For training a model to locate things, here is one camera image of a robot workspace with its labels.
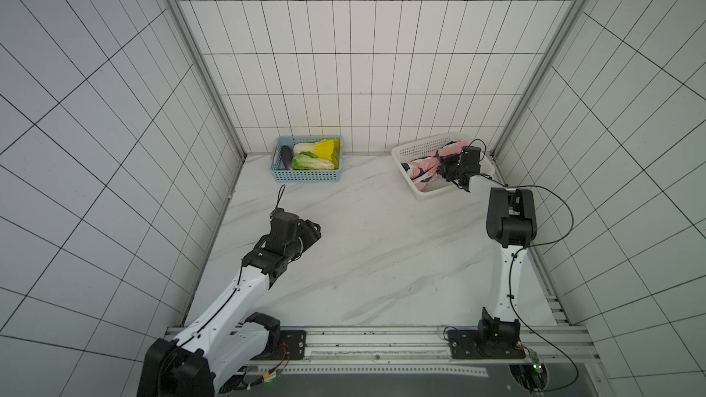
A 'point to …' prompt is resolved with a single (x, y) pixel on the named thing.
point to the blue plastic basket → (281, 174)
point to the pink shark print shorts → (423, 172)
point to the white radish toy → (305, 147)
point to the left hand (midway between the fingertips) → (312, 235)
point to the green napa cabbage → (309, 161)
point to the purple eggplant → (287, 155)
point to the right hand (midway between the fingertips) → (426, 154)
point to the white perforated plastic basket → (406, 153)
